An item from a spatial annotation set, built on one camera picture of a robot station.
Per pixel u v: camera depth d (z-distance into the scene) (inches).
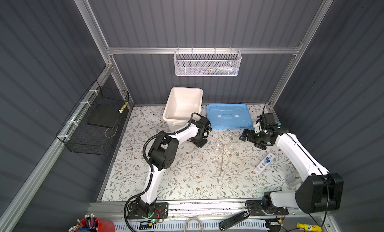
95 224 23.5
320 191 15.8
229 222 28.5
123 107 32.4
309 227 26.5
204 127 32.5
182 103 44.9
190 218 27.9
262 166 33.2
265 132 23.5
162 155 22.5
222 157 36.2
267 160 32.6
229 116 44.2
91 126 28.7
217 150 37.7
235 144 39.0
